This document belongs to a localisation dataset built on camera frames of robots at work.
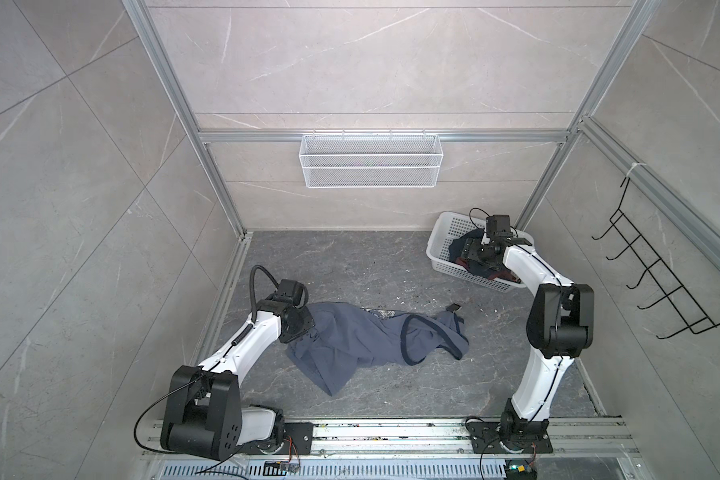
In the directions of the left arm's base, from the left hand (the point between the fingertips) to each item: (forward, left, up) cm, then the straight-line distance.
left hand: (304, 318), depth 88 cm
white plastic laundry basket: (+38, -53, 0) cm, 65 cm away
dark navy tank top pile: (+5, -53, +15) cm, 55 cm away
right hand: (+21, -56, +5) cm, 60 cm away
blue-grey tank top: (-6, -12, -1) cm, 14 cm away
